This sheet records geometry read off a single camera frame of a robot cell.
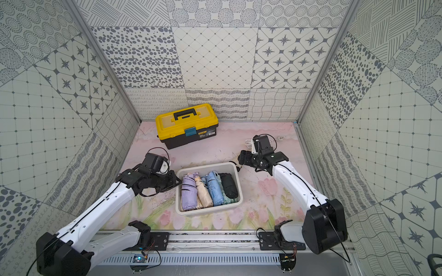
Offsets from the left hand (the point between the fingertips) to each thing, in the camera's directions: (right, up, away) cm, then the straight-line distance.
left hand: (180, 178), depth 78 cm
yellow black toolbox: (-2, +26, +19) cm, 32 cm away
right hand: (+31, +7, +6) cm, 32 cm away
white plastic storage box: (+22, +4, +7) cm, 23 cm away
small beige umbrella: (+11, -8, -2) cm, 14 cm away
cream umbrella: (+26, +6, +16) cm, 31 cm away
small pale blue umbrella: (+14, -3, +4) cm, 15 cm away
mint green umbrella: (+22, -10, 0) cm, 24 cm away
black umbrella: (+23, -4, +2) cm, 23 cm away
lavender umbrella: (+4, -5, -3) cm, 7 cm away
